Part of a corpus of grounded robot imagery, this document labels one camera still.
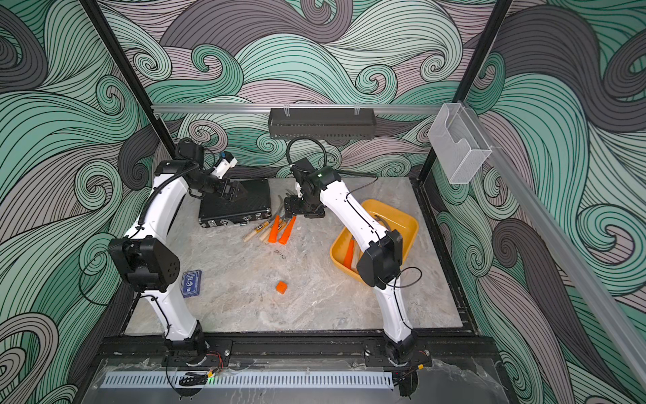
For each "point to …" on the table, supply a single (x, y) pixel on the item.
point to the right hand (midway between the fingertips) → (294, 217)
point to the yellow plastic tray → (347, 250)
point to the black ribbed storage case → (253, 205)
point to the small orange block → (281, 287)
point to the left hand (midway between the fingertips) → (234, 186)
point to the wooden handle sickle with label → (260, 227)
